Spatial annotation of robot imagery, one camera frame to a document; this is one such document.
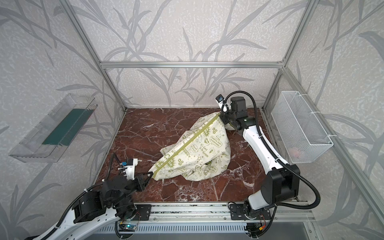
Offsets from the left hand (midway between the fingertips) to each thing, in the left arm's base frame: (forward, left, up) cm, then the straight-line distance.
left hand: (156, 171), depth 70 cm
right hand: (+34, -35, +11) cm, 50 cm away
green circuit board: (-21, +14, -18) cm, 31 cm away
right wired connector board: (-21, -47, -18) cm, 54 cm away
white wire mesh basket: (+9, -63, +19) cm, 66 cm away
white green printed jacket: (+11, -22, -4) cm, 25 cm away
